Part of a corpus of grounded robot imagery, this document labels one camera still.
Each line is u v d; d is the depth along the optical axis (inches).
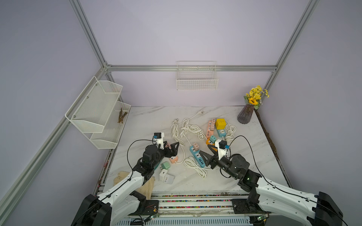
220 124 39.8
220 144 24.3
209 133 39.9
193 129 41.8
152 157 24.6
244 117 42.2
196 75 37.6
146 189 31.4
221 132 40.3
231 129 41.1
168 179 30.8
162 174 31.3
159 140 28.3
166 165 34.2
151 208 28.3
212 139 36.9
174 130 39.8
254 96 35.8
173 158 35.1
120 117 37.8
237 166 21.6
